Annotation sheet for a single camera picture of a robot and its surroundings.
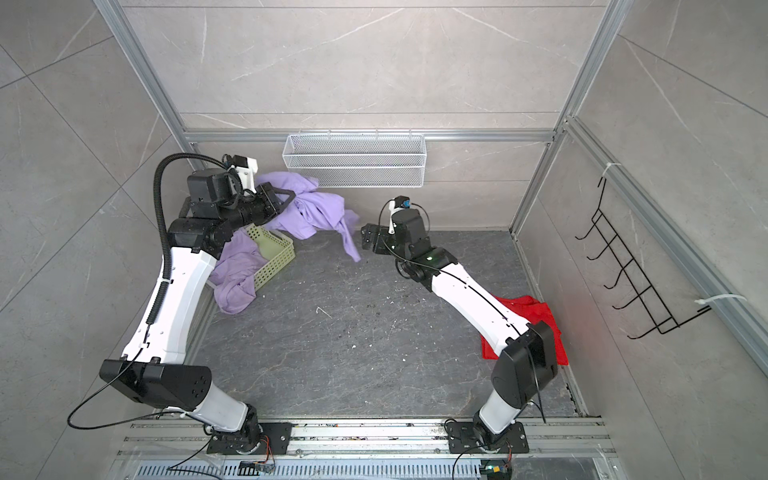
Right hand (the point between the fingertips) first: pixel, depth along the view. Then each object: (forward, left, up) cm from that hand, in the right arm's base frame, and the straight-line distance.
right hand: (374, 230), depth 79 cm
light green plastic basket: (+13, +36, -22) cm, 44 cm away
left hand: (+1, +18, +14) cm, 23 cm away
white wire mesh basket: (+34, +6, 0) cm, 34 cm away
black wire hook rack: (-29, -59, +2) cm, 66 cm away
